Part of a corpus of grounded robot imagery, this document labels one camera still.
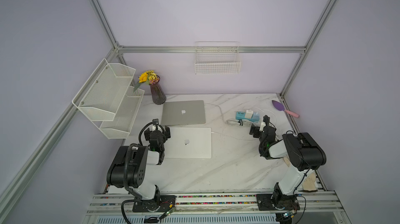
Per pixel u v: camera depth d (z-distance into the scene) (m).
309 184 0.79
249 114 1.00
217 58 0.95
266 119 0.75
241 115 1.05
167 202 0.73
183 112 1.08
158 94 1.08
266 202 0.73
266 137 0.76
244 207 0.73
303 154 0.49
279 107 1.15
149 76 0.98
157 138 0.72
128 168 0.41
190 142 0.95
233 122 1.02
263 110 0.93
